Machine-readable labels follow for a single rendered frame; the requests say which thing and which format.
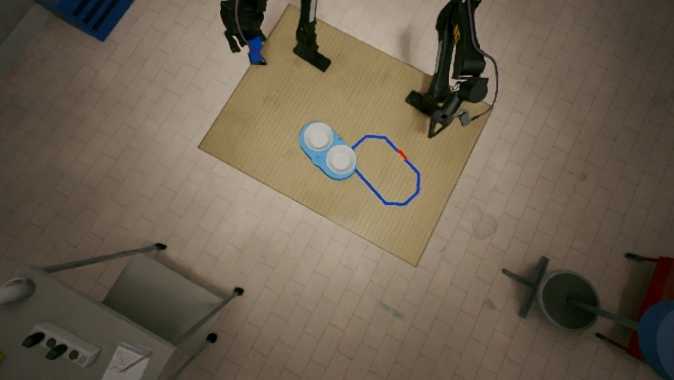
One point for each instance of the grey steel bowl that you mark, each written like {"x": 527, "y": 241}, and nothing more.
{"x": 318, "y": 136}
{"x": 341, "y": 159}

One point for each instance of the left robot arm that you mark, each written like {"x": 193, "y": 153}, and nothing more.
{"x": 462, "y": 35}

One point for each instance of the blue tape outline with red notch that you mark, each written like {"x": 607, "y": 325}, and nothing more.
{"x": 405, "y": 159}

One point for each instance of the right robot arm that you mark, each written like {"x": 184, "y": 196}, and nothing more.
{"x": 251, "y": 10}

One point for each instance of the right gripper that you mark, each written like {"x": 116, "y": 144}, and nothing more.
{"x": 254, "y": 39}

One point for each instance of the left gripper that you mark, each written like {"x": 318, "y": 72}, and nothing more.
{"x": 450, "y": 106}

